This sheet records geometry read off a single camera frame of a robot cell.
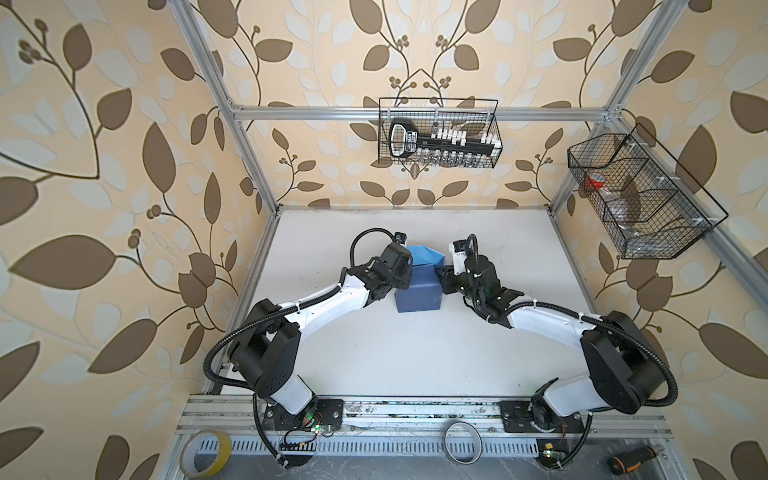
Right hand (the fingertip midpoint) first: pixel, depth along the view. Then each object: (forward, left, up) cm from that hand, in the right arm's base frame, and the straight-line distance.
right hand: (439, 269), depth 89 cm
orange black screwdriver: (-47, -39, -11) cm, 62 cm away
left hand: (+1, +12, +3) cm, 12 cm away
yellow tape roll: (-42, +60, -12) cm, 75 cm away
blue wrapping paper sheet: (-7, +5, +1) cm, 8 cm away
